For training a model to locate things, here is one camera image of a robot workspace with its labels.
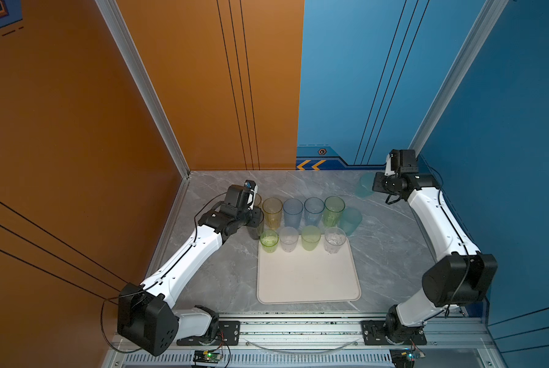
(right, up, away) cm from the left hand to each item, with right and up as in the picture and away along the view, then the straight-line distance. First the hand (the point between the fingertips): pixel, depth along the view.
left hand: (256, 208), depth 82 cm
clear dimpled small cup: (+12, -12, +10) cm, 20 cm away
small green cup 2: (+21, -11, +9) cm, 25 cm away
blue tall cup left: (+14, -1, +11) cm, 18 cm away
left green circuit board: (-14, -46, -11) cm, 49 cm away
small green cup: (+4, -14, +12) cm, 19 cm away
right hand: (+45, +10, +3) cm, 46 cm away
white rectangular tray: (+18, -26, +4) cm, 32 cm away
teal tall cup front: (+37, -5, +8) cm, 38 cm away
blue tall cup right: (+22, -1, +12) cm, 25 cm away
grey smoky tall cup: (-2, -11, +11) cm, 15 cm away
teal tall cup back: (+38, +8, -3) cm, 39 cm away
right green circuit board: (+47, -46, -11) cm, 66 cm away
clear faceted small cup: (+31, -13, +12) cm, 35 cm away
